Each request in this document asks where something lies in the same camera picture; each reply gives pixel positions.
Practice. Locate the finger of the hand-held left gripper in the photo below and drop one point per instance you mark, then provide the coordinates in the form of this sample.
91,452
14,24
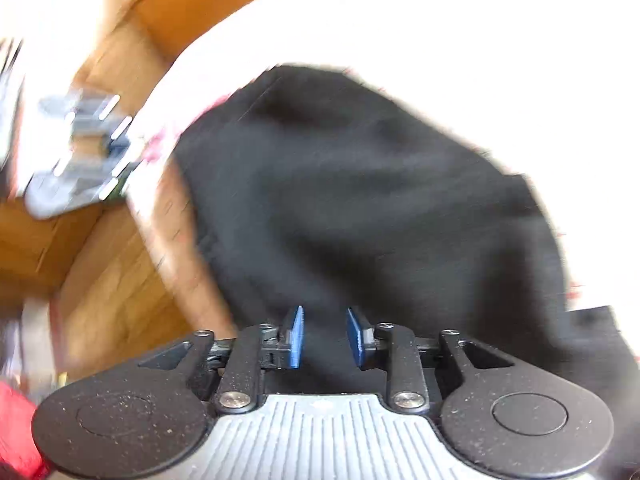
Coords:
85,110
100,172

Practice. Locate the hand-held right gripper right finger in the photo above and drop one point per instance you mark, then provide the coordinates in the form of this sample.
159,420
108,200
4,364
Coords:
356,338

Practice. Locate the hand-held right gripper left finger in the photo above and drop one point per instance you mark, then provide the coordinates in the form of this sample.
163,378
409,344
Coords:
296,336

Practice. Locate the black pants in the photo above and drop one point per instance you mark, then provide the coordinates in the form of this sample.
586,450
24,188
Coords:
350,185

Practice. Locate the red cloth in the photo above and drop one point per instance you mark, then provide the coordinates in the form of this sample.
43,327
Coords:
15,430

